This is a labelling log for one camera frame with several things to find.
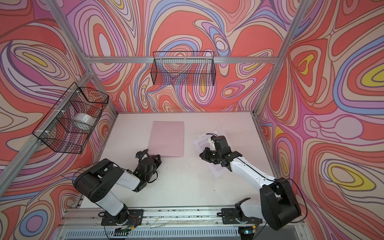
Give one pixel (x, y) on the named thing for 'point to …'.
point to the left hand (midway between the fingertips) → (163, 154)
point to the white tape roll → (84, 121)
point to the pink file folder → (167, 139)
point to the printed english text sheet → (201, 142)
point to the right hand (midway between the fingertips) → (201, 157)
